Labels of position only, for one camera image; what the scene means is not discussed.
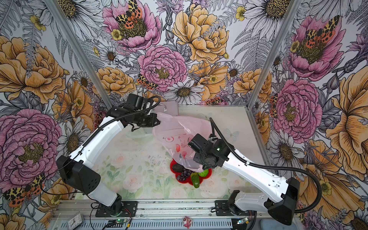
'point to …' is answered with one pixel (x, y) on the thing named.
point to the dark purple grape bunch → (184, 175)
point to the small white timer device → (75, 222)
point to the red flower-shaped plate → (188, 180)
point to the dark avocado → (178, 167)
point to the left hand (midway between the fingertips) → (157, 126)
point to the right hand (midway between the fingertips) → (200, 162)
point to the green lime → (204, 173)
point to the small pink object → (187, 222)
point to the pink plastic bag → (174, 133)
